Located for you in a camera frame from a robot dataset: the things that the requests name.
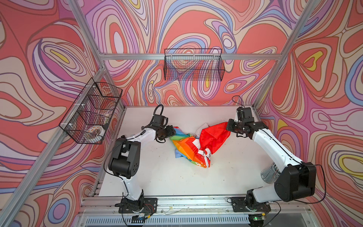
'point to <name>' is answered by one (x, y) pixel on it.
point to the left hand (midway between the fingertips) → (173, 133)
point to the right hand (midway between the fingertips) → (228, 128)
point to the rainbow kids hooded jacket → (197, 147)
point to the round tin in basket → (98, 130)
